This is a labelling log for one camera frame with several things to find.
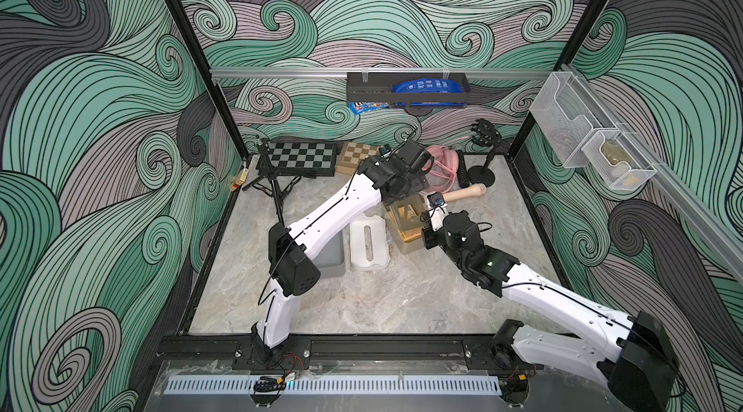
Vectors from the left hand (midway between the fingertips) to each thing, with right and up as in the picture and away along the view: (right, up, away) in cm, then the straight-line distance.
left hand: (415, 181), depth 78 cm
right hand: (+4, -9, +1) cm, 10 cm away
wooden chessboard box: (-19, +10, +39) cm, 45 cm away
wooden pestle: (+28, -4, +28) cm, 40 cm away
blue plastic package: (+6, +31, +13) cm, 34 cm away
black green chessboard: (-37, +8, +36) cm, 53 cm away
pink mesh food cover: (+17, +4, +34) cm, 38 cm away
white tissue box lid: (-16, -23, +15) cm, 32 cm away
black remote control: (+25, +5, +35) cm, 43 cm away
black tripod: (-45, -2, +21) cm, 50 cm away
